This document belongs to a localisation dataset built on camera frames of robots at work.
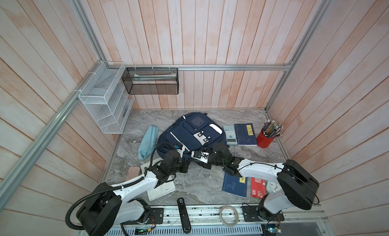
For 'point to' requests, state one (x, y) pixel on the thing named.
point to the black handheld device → (184, 215)
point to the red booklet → (258, 187)
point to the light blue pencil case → (148, 142)
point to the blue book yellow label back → (245, 134)
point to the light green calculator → (230, 134)
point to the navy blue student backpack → (195, 131)
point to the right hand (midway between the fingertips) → (195, 154)
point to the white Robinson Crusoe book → (160, 190)
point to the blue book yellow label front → (235, 184)
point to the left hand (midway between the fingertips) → (189, 165)
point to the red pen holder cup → (262, 141)
